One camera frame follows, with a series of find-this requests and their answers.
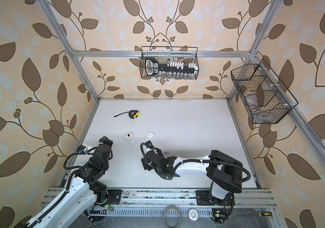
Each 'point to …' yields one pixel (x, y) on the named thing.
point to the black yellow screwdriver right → (265, 213)
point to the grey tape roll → (179, 214)
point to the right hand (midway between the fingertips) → (147, 156)
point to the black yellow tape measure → (133, 114)
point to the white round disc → (193, 214)
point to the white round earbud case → (150, 135)
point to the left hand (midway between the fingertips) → (103, 141)
